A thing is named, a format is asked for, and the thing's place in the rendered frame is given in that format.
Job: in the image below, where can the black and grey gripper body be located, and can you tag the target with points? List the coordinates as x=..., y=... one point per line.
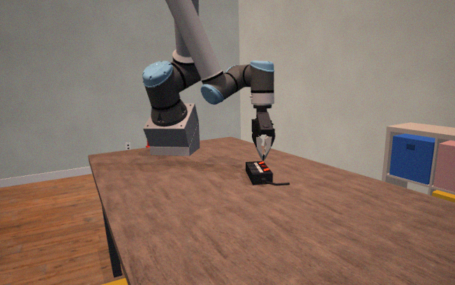
x=259, y=108

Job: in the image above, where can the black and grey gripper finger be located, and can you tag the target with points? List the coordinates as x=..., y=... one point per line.
x=257, y=141
x=268, y=142

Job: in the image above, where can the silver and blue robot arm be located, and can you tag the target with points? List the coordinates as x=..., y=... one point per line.
x=193, y=59

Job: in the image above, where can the black power strip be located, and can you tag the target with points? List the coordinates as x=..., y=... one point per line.
x=258, y=173

